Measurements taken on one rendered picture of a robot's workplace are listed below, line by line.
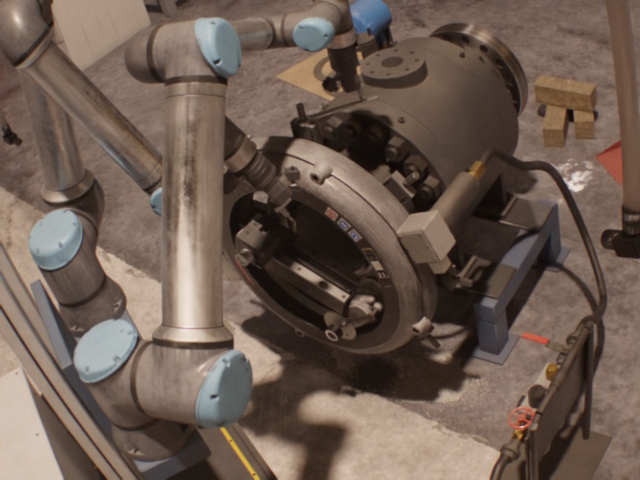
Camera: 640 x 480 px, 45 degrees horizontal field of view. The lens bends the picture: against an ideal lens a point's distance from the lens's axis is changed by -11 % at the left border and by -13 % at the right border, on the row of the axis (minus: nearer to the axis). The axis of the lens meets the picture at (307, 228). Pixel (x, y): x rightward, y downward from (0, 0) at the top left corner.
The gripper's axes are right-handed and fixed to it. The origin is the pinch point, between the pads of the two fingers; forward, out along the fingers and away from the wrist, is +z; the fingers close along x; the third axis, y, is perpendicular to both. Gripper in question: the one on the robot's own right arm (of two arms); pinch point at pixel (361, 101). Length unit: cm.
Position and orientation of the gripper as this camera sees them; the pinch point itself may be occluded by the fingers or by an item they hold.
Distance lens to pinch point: 232.2
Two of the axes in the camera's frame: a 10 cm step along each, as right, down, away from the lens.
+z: 1.9, 7.4, 6.4
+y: -9.4, 3.4, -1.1
